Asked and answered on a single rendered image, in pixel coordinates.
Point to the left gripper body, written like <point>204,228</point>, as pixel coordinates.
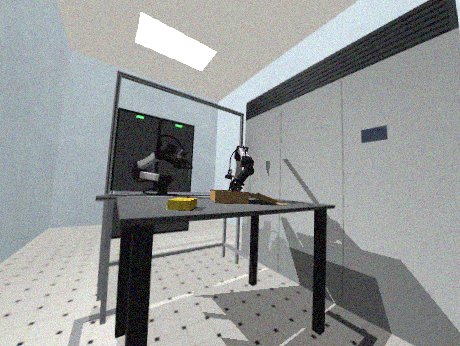
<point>240,179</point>

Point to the grey metal frame top bar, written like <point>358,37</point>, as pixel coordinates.
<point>175,92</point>

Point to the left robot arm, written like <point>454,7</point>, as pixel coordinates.
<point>242,161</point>

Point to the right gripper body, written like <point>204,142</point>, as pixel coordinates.
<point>173,158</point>

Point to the yellow rectangular block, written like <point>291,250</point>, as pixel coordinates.
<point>181,204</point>

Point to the grey slotted metal crossbar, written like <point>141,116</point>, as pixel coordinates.
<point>113,197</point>

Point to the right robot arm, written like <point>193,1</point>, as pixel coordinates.
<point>164,180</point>

